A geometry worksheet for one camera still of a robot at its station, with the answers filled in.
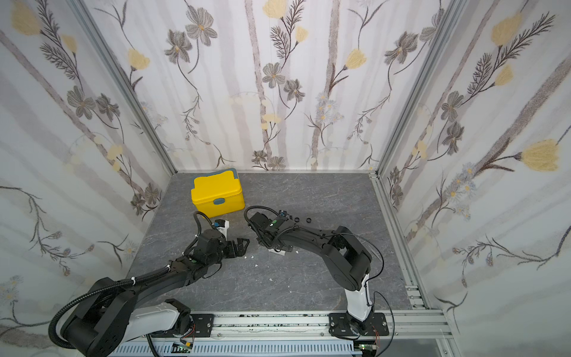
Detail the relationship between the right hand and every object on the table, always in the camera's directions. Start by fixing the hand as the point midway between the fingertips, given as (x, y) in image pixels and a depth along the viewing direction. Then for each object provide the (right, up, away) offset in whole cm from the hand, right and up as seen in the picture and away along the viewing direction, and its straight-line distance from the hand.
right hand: (274, 238), depth 89 cm
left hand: (-13, 0, 0) cm, 13 cm away
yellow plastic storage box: (-25, +19, +5) cm, 31 cm away
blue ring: (+15, +7, +13) cm, 21 cm away
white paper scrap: (-1, -15, -4) cm, 15 cm away
